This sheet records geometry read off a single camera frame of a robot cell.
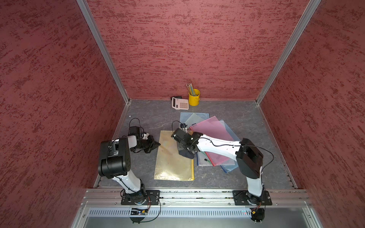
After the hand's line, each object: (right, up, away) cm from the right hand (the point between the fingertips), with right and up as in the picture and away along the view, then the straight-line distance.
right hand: (182, 145), depth 88 cm
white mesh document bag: (+14, -10, 0) cm, 17 cm away
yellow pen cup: (+9, +31, +28) cm, 43 cm away
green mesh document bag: (+8, +15, +22) cm, 28 cm away
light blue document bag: (+1, +18, +21) cm, 27 cm away
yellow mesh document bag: (-7, -12, -2) cm, 14 cm away
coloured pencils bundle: (+6, +40, +22) cm, 46 cm away
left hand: (-15, -1, +4) cm, 15 cm away
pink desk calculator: (-4, +29, +30) cm, 42 cm away
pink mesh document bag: (+22, +10, +16) cm, 30 cm away
